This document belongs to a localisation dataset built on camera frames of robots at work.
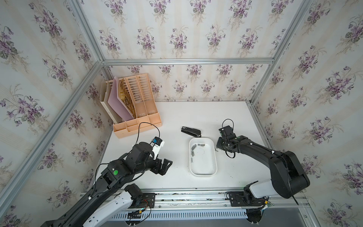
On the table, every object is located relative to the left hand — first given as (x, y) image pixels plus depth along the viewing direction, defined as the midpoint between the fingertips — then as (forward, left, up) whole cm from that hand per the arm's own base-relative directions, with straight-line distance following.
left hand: (167, 161), depth 67 cm
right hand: (+18, -33, -16) cm, 41 cm away
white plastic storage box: (+12, -22, -20) cm, 32 cm away
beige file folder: (+43, +41, +10) cm, 60 cm away
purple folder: (+34, +34, +5) cm, 48 cm away
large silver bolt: (+18, -16, -19) cm, 30 cm away
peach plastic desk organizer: (+59, +28, -8) cm, 66 cm away
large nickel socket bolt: (+18, -21, -18) cm, 33 cm away
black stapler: (+28, -16, -18) cm, 37 cm away
